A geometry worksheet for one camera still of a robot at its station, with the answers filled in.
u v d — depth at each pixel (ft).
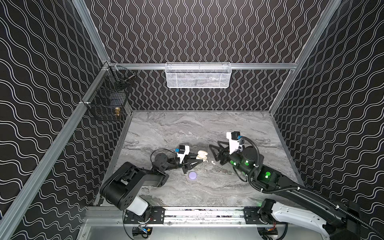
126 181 1.67
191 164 2.38
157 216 2.44
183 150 2.13
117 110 2.70
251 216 2.43
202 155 2.38
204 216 2.50
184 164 2.26
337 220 1.36
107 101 3.04
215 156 2.05
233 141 1.92
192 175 2.87
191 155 2.36
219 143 2.31
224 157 1.95
